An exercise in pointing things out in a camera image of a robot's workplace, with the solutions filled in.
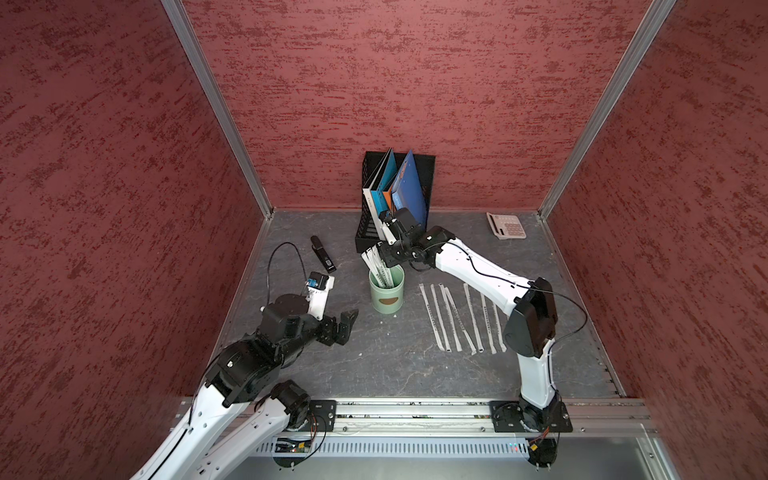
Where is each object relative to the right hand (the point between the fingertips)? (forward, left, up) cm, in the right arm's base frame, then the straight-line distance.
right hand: (387, 256), depth 86 cm
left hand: (-20, +12, +6) cm, 24 cm away
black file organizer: (+18, +7, -13) cm, 23 cm away
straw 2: (-12, -16, -18) cm, 27 cm away
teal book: (+24, -1, +12) cm, 27 cm away
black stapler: (+13, +24, -15) cm, 31 cm away
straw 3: (-9, -19, -18) cm, 27 cm away
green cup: (-10, 0, -9) cm, 13 cm away
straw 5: (-13, -27, -18) cm, 35 cm away
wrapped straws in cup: (-2, +4, +1) cm, 4 cm away
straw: (-12, -13, -17) cm, 25 cm away
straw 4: (-22, -25, -17) cm, 37 cm away
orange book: (+14, -1, +12) cm, 18 cm away
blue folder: (+27, -8, +2) cm, 28 cm away
